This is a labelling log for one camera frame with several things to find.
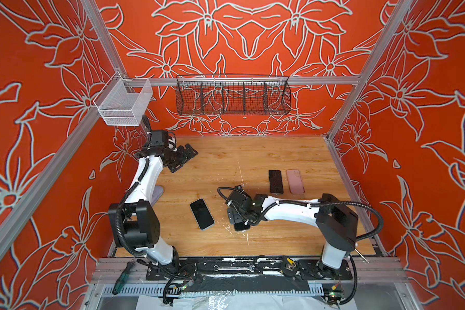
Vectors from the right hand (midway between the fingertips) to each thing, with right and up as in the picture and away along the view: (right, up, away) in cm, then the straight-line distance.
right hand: (234, 214), depth 85 cm
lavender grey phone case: (-37, +9, +7) cm, 39 cm away
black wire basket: (-3, +59, +15) cm, 61 cm away
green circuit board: (+36, -25, -17) cm, 47 cm away
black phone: (-15, -1, +5) cm, 16 cm away
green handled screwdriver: (-42, -19, -15) cm, 48 cm away
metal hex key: (+52, -15, -10) cm, 55 cm away
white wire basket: (-54, +49, +2) cm, 73 cm away
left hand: (-20, +26, 0) cm, 33 cm away
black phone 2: (+22, +13, +13) cm, 29 cm away
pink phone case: (+33, +13, +15) cm, 38 cm away
